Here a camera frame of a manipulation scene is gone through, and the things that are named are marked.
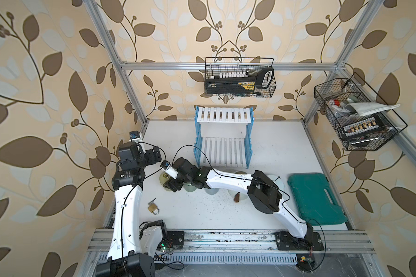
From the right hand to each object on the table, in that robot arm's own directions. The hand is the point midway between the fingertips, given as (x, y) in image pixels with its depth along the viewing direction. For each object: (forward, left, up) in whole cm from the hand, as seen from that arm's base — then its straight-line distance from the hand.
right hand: (169, 176), depth 86 cm
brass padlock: (-12, +9, -9) cm, 17 cm away
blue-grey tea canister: (-5, -21, -8) cm, 23 cm away
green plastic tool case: (-13, -71, -4) cm, 72 cm away
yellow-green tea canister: (-2, +1, +3) cm, 4 cm away
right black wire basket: (+27, -83, +24) cm, 91 cm away
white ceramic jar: (-6, -53, +2) cm, 54 cm away
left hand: (+5, +7, +18) cm, 20 cm away
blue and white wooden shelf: (+30, -30, -6) cm, 43 cm away
